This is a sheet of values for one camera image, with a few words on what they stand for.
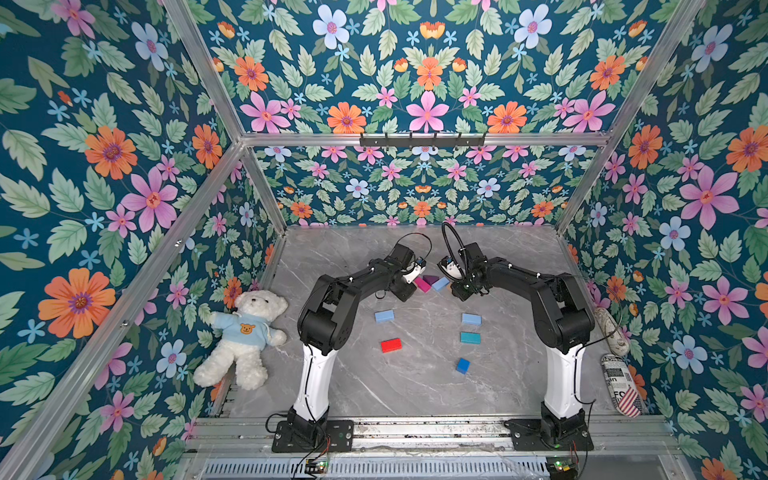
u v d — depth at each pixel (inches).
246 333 32.9
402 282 35.4
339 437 29.0
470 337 35.7
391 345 35.1
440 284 39.7
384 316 37.5
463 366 33.2
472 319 37.1
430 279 39.9
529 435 28.4
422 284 40.0
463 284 35.6
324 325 21.8
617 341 35.1
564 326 21.3
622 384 31.1
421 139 36.0
